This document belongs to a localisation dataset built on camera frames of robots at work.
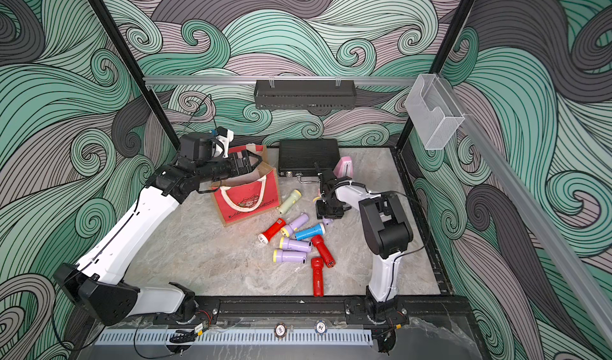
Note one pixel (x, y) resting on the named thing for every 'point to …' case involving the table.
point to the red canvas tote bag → (251, 189)
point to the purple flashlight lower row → (289, 256)
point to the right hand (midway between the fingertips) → (323, 217)
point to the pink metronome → (344, 167)
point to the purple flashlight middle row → (288, 244)
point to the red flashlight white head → (272, 231)
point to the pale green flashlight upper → (295, 195)
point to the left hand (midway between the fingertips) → (253, 158)
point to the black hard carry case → (297, 157)
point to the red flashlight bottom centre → (318, 283)
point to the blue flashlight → (307, 234)
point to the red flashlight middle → (323, 251)
